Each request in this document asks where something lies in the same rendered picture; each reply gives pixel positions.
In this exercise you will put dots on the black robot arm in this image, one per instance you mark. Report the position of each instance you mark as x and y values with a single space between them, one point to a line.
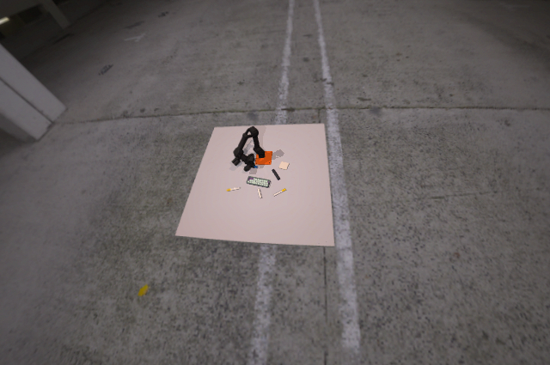
238 152

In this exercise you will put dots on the grey keyboard with white letter keys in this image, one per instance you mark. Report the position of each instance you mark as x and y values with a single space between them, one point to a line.
258 181

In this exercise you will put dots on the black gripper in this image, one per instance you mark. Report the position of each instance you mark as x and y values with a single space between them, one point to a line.
249 165

